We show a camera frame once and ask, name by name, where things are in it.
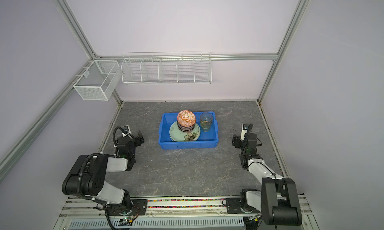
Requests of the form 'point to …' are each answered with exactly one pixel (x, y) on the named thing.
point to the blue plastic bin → (207, 140)
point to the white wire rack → (170, 68)
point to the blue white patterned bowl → (186, 118)
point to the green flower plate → (177, 135)
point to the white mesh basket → (100, 81)
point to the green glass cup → (205, 129)
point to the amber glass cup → (206, 119)
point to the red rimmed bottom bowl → (186, 125)
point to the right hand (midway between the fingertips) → (243, 135)
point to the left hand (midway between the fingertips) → (133, 133)
